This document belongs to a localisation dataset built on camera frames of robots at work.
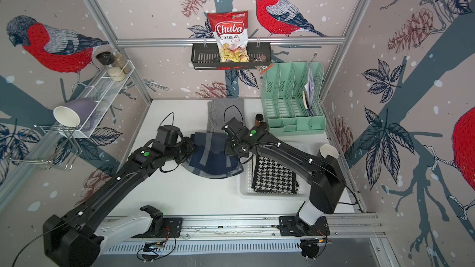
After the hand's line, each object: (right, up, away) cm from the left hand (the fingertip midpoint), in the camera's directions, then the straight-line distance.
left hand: (202, 142), depth 77 cm
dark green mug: (+58, -4, +8) cm, 58 cm away
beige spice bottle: (+29, +6, +26) cm, 40 cm away
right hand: (+10, -4, +2) cm, 11 cm away
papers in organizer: (+51, +23, +15) cm, 58 cm away
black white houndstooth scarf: (+30, -16, +4) cm, 34 cm away
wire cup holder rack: (-45, -4, -13) cm, 47 cm away
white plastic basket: (+18, -20, +6) cm, 28 cm away
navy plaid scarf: (+3, -8, +2) cm, 9 cm away
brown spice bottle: (+26, +10, +21) cm, 35 cm away
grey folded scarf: (+4, +14, +33) cm, 36 cm away
